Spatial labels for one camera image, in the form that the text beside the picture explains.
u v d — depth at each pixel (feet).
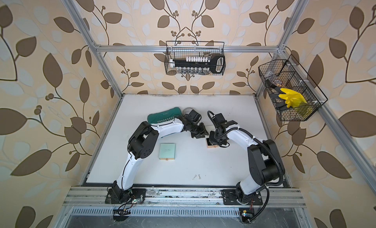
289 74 2.58
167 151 2.84
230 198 2.41
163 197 2.48
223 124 2.19
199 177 2.65
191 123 2.64
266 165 1.46
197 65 2.77
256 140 1.59
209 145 2.99
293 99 2.26
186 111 3.54
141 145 1.86
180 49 2.99
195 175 2.70
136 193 2.48
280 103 2.13
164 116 3.32
